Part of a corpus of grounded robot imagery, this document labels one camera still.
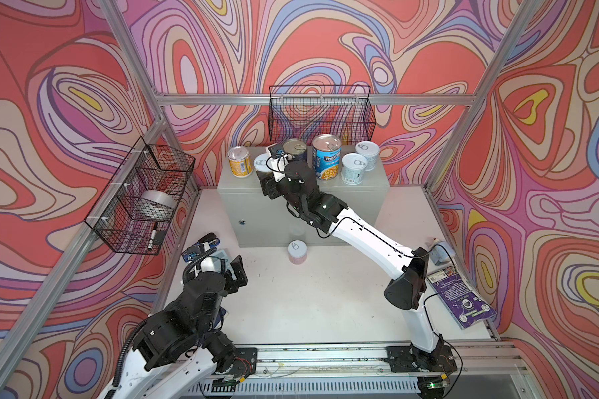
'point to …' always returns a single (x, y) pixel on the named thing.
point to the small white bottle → (441, 253)
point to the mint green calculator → (217, 256)
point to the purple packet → (467, 307)
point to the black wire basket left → (146, 167)
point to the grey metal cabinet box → (249, 219)
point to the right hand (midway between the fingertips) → (271, 172)
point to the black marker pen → (152, 237)
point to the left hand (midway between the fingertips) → (231, 260)
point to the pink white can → (297, 252)
